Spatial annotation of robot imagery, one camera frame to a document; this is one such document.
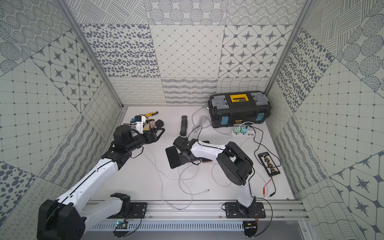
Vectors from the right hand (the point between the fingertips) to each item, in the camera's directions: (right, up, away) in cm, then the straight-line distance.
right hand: (190, 158), depth 91 cm
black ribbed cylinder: (-5, +19, +13) cm, 23 cm away
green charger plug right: (+35, +17, +7) cm, 40 cm away
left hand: (-17, +21, -14) cm, 30 cm away
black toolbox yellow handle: (+29, +31, +4) cm, 43 cm away
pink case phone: (+9, 0, -1) cm, 9 cm away
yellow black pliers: (-32, +29, +23) cm, 49 cm away
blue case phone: (-11, +1, +1) cm, 11 cm away
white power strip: (+40, +14, +10) cm, 44 cm away
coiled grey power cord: (+9, +22, +19) cm, 31 cm away
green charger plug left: (+31, +17, +7) cm, 36 cm away
